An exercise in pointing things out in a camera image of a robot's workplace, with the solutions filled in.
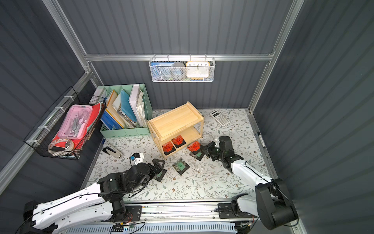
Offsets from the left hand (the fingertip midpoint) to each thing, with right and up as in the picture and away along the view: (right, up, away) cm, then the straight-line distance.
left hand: (161, 166), depth 72 cm
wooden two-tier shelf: (+10, +24, +15) cm, 30 cm away
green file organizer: (-39, +41, +24) cm, 61 cm away
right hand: (+23, +8, +13) cm, 27 cm away
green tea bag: (+9, -5, +17) cm, 20 cm away
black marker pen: (+67, +10, +35) cm, 77 cm away
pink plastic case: (-43, +22, 0) cm, 49 cm away
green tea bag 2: (+20, 0, +22) cm, 30 cm away
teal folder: (-27, +33, +22) cm, 48 cm away
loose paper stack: (-16, +30, +17) cm, 38 cm away
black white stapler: (-38, +4, +24) cm, 45 cm away
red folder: (-37, +29, +6) cm, 47 cm away
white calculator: (+38, +25, +41) cm, 61 cm away
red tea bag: (0, +5, +24) cm, 24 cm away
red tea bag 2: (+6, +9, +27) cm, 29 cm away
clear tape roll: (-42, +12, -5) cm, 44 cm away
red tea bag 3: (+17, +7, +15) cm, 24 cm away
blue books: (-39, +23, +24) cm, 52 cm away
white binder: (-22, +35, +20) cm, 46 cm away
